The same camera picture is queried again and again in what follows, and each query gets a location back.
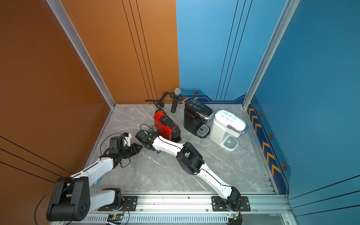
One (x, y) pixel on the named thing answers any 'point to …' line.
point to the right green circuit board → (236, 221)
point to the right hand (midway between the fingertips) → (159, 136)
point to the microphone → (176, 96)
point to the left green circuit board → (116, 216)
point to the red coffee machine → (165, 127)
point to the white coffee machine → (226, 129)
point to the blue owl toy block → (98, 181)
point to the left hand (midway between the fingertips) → (141, 145)
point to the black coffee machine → (197, 116)
